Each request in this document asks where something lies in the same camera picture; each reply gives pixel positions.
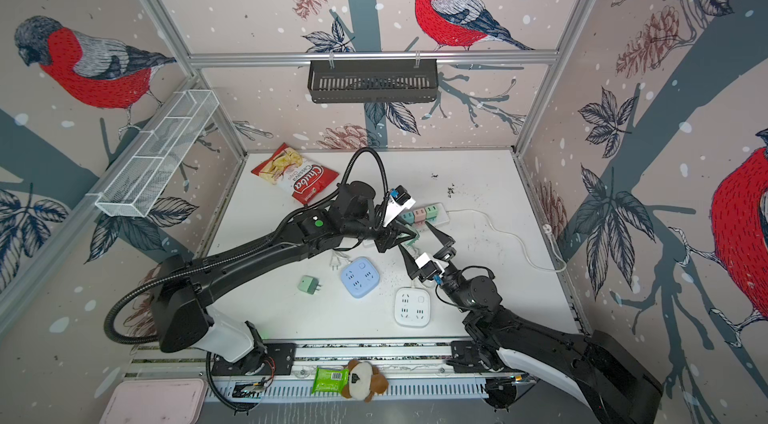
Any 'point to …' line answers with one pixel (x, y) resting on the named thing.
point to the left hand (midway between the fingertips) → (412, 232)
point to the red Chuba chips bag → (303, 179)
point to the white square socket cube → (412, 306)
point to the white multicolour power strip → (442, 218)
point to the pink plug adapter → (420, 214)
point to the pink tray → (156, 401)
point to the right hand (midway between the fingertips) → (415, 235)
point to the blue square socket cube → (359, 277)
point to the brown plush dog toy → (364, 381)
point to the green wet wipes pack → (330, 379)
